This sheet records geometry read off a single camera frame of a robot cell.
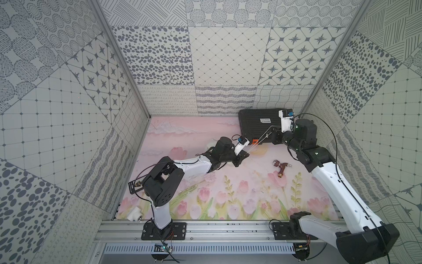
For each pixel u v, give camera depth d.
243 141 0.75
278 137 0.65
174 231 0.73
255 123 1.08
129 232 0.76
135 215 0.76
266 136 0.75
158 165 0.50
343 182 0.44
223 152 0.70
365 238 0.36
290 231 0.72
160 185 0.48
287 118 0.62
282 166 0.93
